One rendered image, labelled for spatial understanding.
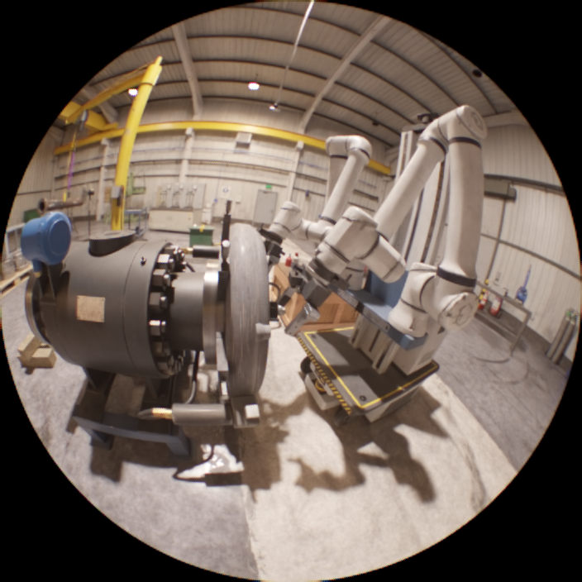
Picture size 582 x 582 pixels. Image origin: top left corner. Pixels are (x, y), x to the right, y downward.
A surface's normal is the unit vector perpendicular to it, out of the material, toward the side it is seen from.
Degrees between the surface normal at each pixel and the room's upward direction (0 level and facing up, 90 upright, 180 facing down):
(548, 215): 90
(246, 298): 53
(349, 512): 0
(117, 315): 65
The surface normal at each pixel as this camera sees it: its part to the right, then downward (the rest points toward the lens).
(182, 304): 0.30, -0.25
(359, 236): -0.04, 0.37
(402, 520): 0.18, -0.91
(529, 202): -0.96, -0.09
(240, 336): 0.37, 0.05
